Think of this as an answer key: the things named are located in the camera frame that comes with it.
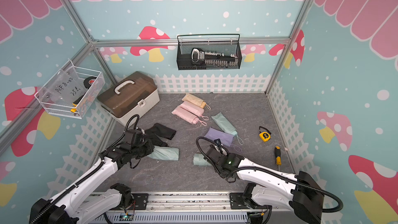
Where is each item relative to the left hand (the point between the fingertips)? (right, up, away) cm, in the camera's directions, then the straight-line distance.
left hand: (154, 149), depth 83 cm
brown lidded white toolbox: (-18, +29, +9) cm, 35 cm away
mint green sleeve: (+5, -3, +2) cm, 7 cm away
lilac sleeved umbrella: (+40, +3, +11) cm, 42 cm away
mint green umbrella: (+24, -6, +1) cm, 25 cm away
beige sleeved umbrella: (+21, +28, +28) cm, 45 cm away
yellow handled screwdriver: (+69, -5, +4) cm, 69 cm away
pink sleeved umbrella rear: (+20, +21, +25) cm, 38 cm away
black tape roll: (-33, +36, -4) cm, 49 cm away
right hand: (+35, -5, -1) cm, 36 cm away
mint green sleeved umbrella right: (+40, +12, +16) cm, 45 cm away
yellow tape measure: (+64, +5, +12) cm, 65 cm away
